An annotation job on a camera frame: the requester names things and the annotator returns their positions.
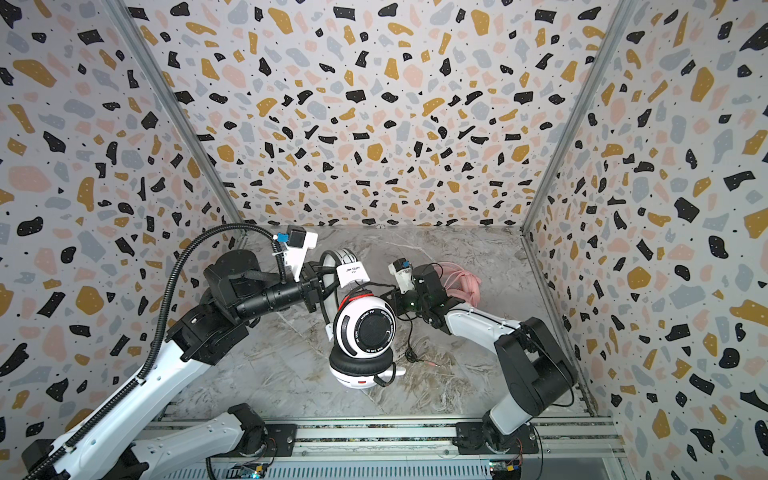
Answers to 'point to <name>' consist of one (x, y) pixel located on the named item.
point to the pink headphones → (459, 282)
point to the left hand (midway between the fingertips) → (348, 269)
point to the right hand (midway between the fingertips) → (377, 292)
